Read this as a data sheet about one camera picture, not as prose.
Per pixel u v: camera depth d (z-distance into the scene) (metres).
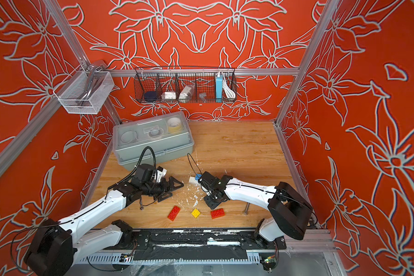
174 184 0.73
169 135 0.86
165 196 0.78
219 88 0.87
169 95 0.86
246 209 0.81
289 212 0.42
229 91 0.90
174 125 0.96
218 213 0.79
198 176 0.90
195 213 0.79
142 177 0.64
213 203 0.73
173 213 0.79
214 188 0.67
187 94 0.91
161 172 0.79
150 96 0.97
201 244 0.73
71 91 0.79
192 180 0.90
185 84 0.99
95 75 0.86
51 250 0.39
